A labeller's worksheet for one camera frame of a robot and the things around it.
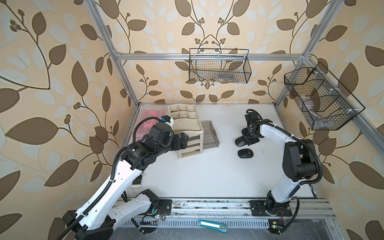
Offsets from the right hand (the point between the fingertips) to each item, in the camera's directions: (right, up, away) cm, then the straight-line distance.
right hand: (243, 137), depth 95 cm
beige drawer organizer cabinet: (-35, +11, -16) cm, 40 cm away
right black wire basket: (+34, +19, -22) cm, 45 cm away
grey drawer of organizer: (-21, -2, +7) cm, 22 cm away
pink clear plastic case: (-65, +14, +10) cm, 67 cm away
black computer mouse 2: (0, -10, -4) cm, 10 cm away
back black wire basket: (-15, +47, +2) cm, 49 cm away
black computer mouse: (-2, -3, -2) cm, 4 cm away
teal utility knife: (-21, -39, -25) cm, 51 cm away
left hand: (-38, +4, -27) cm, 47 cm away
